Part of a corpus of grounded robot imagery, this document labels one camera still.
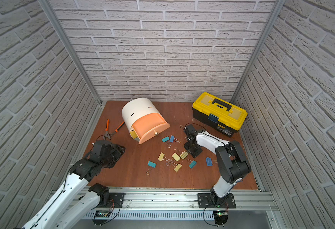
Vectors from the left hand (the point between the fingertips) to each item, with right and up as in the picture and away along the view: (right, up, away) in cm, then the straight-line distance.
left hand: (125, 148), depth 78 cm
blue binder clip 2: (+50, -11, +9) cm, 51 cm away
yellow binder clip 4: (+30, -13, +7) cm, 33 cm away
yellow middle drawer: (+4, +8, +3) cm, 9 cm away
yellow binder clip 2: (+29, -8, +11) cm, 32 cm away
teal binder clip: (+22, +1, +19) cm, 29 cm away
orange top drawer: (+13, +11, +6) cm, 18 cm away
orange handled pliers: (-19, +4, +21) cm, 29 cm away
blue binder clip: (+26, +2, +19) cm, 33 cm away
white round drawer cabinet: (+4, +23, +9) cm, 25 cm away
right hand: (+39, -5, +14) cm, 41 cm away
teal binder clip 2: (+39, -12, +7) cm, 42 cm away
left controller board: (-10, -34, -7) cm, 36 cm away
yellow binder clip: (+20, -9, +11) cm, 24 cm away
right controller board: (+51, -34, -7) cm, 62 cm away
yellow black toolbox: (+58, +19, +13) cm, 63 cm away
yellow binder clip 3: (+34, -7, +11) cm, 36 cm away
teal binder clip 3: (+13, -12, +8) cm, 20 cm away
